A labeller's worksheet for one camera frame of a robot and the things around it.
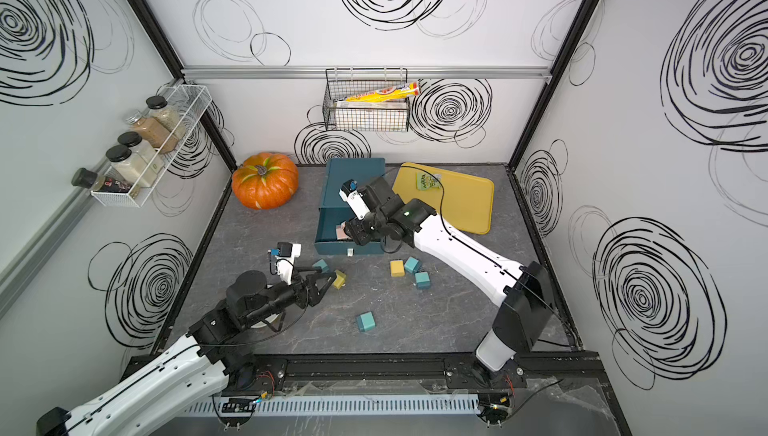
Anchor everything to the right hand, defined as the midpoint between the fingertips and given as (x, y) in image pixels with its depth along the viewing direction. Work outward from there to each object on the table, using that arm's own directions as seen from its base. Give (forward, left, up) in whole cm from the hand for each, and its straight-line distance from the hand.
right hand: (352, 226), depth 75 cm
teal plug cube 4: (-1, +12, -20) cm, 24 cm away
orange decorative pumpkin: (+24, +33, -10) cm, 42 cm away
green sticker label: (+35, -23, -22) cm, 47 cm away
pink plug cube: (0, +3, -3) cm, 4 cm away
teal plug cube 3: (-17, -3, -21) cm, 27 cm away
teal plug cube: (0, -16, -21) cm, 27 cm away
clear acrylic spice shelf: (+38, +54, +12) cm, 67 cm away
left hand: (-11, +5, -4) cm, 13 cm away
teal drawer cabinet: (+11, +8, -8) cm, 16 cm away
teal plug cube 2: (-5, -19, -22) cm, 30 cm away
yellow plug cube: (-1, -12, -22) cm, 25 cm away
